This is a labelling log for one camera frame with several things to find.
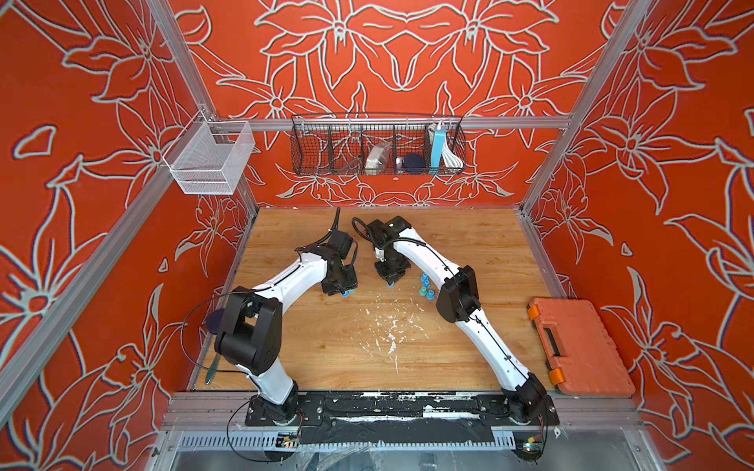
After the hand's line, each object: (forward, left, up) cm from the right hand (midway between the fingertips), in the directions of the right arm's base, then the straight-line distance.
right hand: (385, 280), depth 95 cm
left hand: (-4, +11, +4) cm, 13 cm away
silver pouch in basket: (+28, +3, +29) cm, 40 cm away
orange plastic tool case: (-25, -53, +2) cm, 58 cm away
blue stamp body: (-13, -9, +23) cm, 28 cm away
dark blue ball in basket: (+29, -9, +25) cm, 40 cm away
